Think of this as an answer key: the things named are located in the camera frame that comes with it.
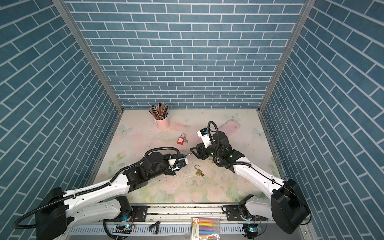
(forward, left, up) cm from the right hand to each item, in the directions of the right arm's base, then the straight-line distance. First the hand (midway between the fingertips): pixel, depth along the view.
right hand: (192, 146), depth 79 cm
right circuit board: (-32, -31, -19) cm, 48 cm away
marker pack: (-34, -9, -17) cm, 39 cm away
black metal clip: (-34, +14, -16) cm, 41 cm away
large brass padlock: (-7, -3, -17) cm, 19 cm away
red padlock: (+15, +11, -17) cm, 25 cm away
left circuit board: (-37, +32, -20) cm, 53 cm away
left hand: (-6, +4, -1) cm, 7 cm away
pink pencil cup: (+23, +24, -11) cm, 36 cm away
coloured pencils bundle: (+30, +27, -6) cm, 41 cm away
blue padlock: (-7, +4, +2) cm, 8 cm away
